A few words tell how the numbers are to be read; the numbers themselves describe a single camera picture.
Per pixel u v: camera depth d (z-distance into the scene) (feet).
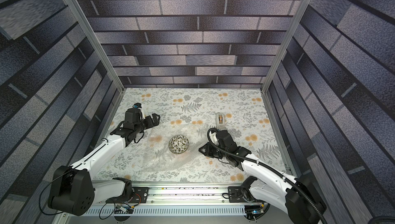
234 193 2.43
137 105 2.52
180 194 2.49
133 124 2.15
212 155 2.32
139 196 2.40
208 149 2.29
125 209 2.33
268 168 1.62
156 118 2.59
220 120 3.20
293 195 1.32
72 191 1.33
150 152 2.87
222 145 2.09
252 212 2.31
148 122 2.53
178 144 2.95
